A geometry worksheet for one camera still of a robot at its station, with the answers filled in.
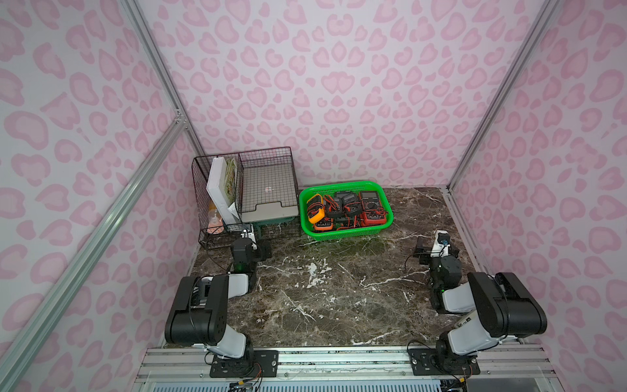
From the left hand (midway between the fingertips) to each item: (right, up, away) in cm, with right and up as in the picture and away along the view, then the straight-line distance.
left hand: (254, 237), depth 95 cm
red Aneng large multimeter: (+46, +11, +4) cm, 47 cm away
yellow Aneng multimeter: (+24, +11, 0) cm, 26 cm away
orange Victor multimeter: (+28, +5, +3) cm, 28 cm away
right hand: (+67, +1, -5) cm, 67 cm away
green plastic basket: (+36, +4, +3) cm, 37 cm away
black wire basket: (-19, +1, +7) cm, 20 cm away
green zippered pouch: (+7, +16, -4) cm, 18 cm away
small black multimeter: (+31, +12, +1) cm, 34 cm away
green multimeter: (+36, +13, +3) cm, 39 cm away
